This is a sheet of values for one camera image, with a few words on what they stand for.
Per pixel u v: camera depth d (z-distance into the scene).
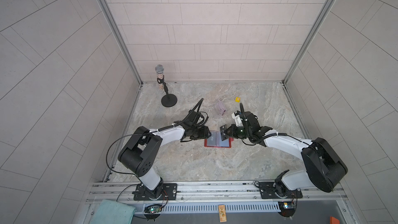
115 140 0.43
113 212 0.64
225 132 0.83
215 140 0.87
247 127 0.67
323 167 0.42
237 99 1.05
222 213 0.65
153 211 0.64
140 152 0.45
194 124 0.74
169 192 0.71
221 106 0.99
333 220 0.64
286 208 0.68
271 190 0.71
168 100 1.03
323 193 0.43
